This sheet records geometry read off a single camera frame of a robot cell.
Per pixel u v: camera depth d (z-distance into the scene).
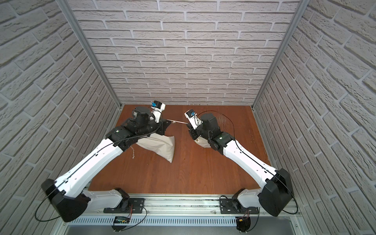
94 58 0.90
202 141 0.74
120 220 0.72
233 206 0.66
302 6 0.69
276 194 0.40
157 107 0.60
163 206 0.76
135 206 0.74
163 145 0.85
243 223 0.68
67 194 0.38
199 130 0.65
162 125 0.60
